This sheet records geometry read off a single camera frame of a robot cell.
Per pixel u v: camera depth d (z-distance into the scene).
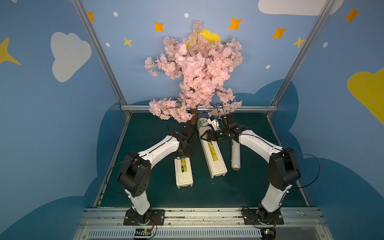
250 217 0.75
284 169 0.48
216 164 0.86
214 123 0.81
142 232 0.73
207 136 0.80
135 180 0.46
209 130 0.80
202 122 1.05
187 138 0.66
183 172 0.82
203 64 0.65
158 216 0.75
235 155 0.93
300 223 0.73
